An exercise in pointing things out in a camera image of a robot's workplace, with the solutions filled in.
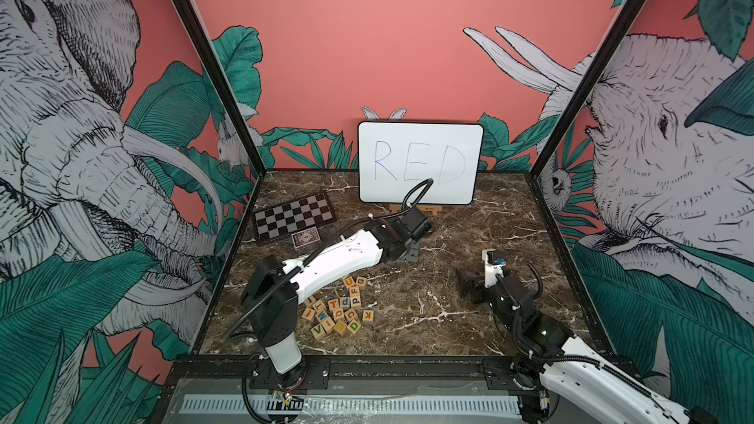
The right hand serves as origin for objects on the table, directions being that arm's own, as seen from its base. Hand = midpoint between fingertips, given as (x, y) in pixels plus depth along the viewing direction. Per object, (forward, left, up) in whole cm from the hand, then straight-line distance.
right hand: (468, 264), depth 80 cm
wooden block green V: (-16, +41, -10) cm, 45 cm away
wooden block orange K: (-11, +28, -10) cm, 32 cm away
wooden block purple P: (-7, +32, -10) cm, 34 cm away
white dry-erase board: (+36, +20, +8) cm, 42 cm away
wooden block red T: (-8, +39, -10) cm, 41 cm away
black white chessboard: (+21, +60, -9) cm, 64 cm away
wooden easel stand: (+27, +6, -9) cm, 29 cm away
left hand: (+5, +16, +3) cm, 17 cm away
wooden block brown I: (-14, +39, -10) cm, 43 cm away
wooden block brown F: (-4, +33, -10) cm, 34 cm away
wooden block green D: (-14, +32, -10) cm, 36 cm away
